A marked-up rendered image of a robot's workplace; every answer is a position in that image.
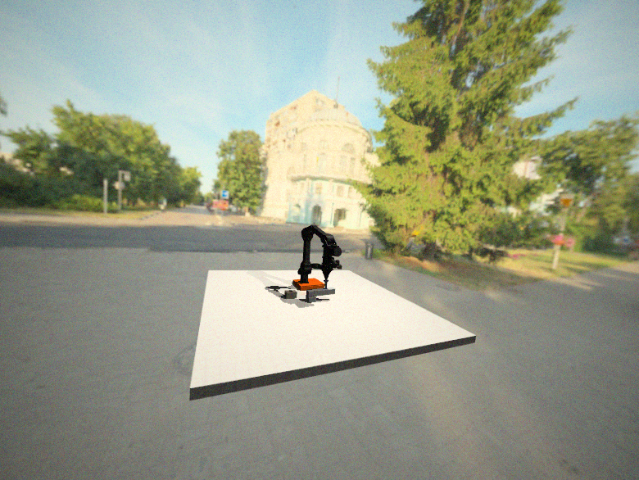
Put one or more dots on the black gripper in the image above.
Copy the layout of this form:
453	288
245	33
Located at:
325	269

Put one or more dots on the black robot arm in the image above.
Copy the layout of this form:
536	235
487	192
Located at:
331	248

